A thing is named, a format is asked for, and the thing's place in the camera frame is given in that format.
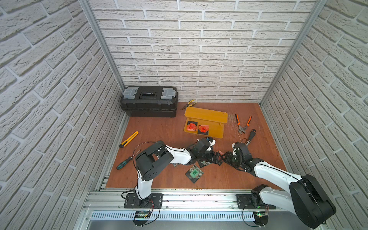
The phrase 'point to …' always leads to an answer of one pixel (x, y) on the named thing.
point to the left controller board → (141, 217)
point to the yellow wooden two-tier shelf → (215, 120)
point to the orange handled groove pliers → (240, 128)
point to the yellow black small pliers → (188, 104)
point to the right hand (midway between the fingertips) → (224, 157)
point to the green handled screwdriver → (122, 164)
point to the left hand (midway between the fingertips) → (220, 157)
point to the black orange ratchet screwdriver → (252, 134)
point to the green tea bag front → (194, 174)
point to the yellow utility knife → (125, 142)
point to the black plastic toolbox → (150, 101)
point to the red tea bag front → (203, 130)
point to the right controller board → (261, 218)
